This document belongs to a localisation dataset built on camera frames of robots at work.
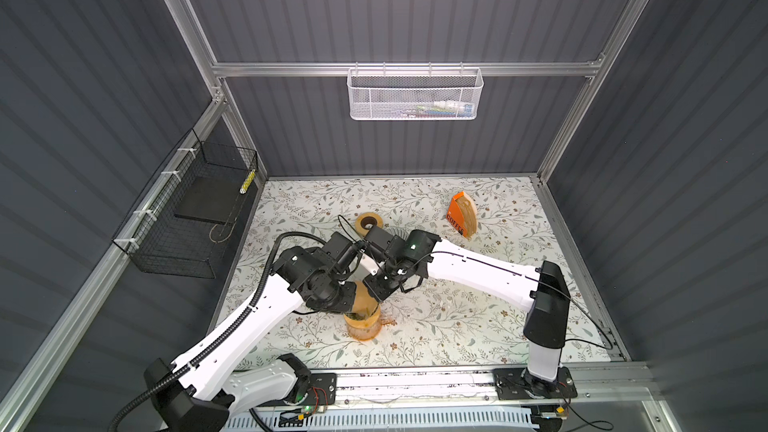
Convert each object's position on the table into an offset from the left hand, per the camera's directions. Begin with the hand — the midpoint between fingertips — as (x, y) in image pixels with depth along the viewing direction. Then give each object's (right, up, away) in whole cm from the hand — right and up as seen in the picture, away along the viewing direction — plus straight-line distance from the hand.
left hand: (347, 305), depth 71 cm
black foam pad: (-34, +26, +3) cm, 43 cm away
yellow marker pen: (-30, +31, +11) cm, 44 cm away
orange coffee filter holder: (+34, +21, +28) cm, 49 cm away
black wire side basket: (-40, +20, +1) cm, 45 cm away
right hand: (+6, +1, +4) cm, 7 cm away
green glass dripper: (+1, -6, +7) cm, 9 cm away
